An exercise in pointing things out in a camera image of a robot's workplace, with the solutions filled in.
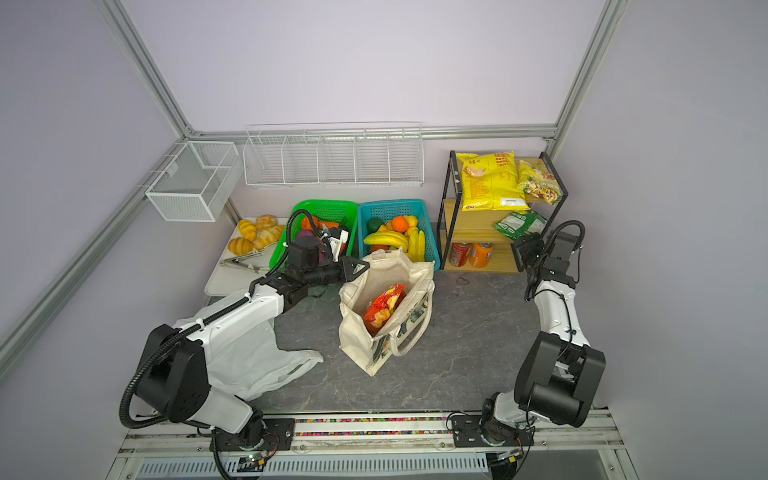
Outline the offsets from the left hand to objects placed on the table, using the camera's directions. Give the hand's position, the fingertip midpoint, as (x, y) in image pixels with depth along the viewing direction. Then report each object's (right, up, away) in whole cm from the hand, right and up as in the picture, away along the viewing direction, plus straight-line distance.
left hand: (370, 269), depth 80 cm
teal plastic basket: (+4, +21, +36) cm, 42 cm away
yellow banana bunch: (+4, +10, +22) cm, 24 cm away
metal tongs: (-51, +1, +27) cm, 58 cm away
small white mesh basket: (-60, +28, +19) cm, 69 cm away
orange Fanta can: (+35, +4, +19) cm, 40 cm away
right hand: (+45, +7, +5) cm, 46 cm away
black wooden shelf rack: (+30, +9, +13) cm, 34 cm away
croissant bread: (-50, +7, +29) cm, 59 cm away
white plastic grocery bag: (-33, -26, +1) cm, 43 cm away
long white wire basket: (-14, +37, +19) cm, 44 cm away
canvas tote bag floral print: (+9, -12, -15) cm, 21 cm away
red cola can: (+28, +4, +19) cm, 34 cm away
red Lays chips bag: (+3, -11, -1) cm, 11 cm away
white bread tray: (-51, -4, +26) cm, 57 cm away
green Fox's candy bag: (+46, +14, +14) cm, 50 cm away
